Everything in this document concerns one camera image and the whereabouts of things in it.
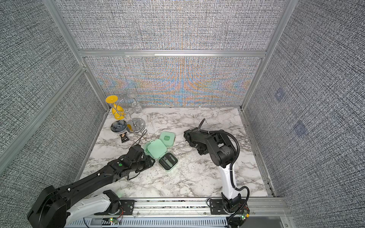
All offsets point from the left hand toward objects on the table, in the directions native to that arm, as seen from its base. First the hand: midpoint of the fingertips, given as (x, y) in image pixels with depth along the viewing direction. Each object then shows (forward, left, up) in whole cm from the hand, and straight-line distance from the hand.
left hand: (156, 161), depth 83 cm
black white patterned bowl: (+31, +30, -5) cm, 44 cm away
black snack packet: (+21, +25, -6) cm, 33 cm away
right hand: (+11, -35, -5) cm, 37 cm away
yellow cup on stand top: (+35, +28, +18) cm, 49 cm away
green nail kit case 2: (+9, 0, -5) cm, 11 cm away
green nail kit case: (+18, -6, -4) cm, 20 cm away
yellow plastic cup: (+30, +25, +11) cm, 41 cm away
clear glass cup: (+35, +14, +9) cm, 39 cm away
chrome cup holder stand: (+37, +24, +7) cm, 45 cm away
